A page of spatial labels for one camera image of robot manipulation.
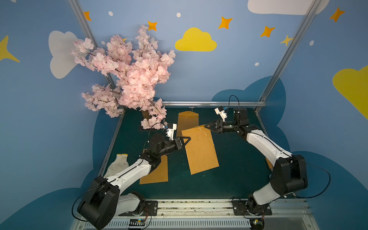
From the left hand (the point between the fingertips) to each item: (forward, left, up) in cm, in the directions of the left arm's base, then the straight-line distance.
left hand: (192, 137), depth 75 cm
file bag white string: (+2, -8, 0) cm, 8 cm away
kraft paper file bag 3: (-12, +19, -24) cm, 33 cm away
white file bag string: (+42, -1, -22) cm, 47 cm away
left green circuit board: (-36, +27, -26) cm, 52 cm away
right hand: (+8, -9, 0) cm, 12 cm away
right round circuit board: (-35, -35, -27) cm, 56 cm away
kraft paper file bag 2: (-5, -5, -5) cm, 8 cm away
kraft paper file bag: (+32, +3, -24) cm, 41 cm away
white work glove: (-6, +45, -24) cm, 51 cm away
